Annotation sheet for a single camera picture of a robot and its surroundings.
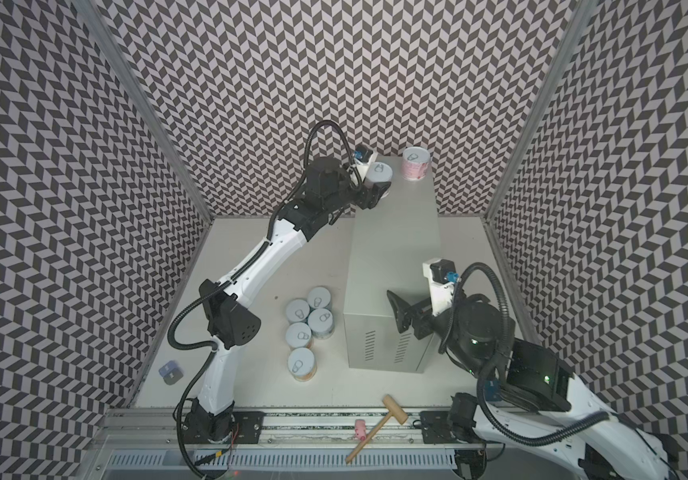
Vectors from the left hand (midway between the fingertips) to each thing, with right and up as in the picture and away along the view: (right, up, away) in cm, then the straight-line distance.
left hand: (378, 174), depth 75 cm
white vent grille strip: (-22, -68, -6) cm, 72 cm away
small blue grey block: (-55, -52, +3) cm, 76 cm away
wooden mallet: (+4, -60, -1) cm, 60 cm away
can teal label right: (-16, -41, +10) cm, 45 cm away
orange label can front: (-20, -49, +2) cm, 53 cm away
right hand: (+5, -28, -17) cm, 33 cm away
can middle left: (-23, -37, +12) cm, 46 cm away
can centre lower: (-22, -43, +7) cm, 49 cm away
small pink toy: (-5, -62, -4) cm, 63 cm away
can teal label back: (-17, -34, +15) cm, 41 cm away
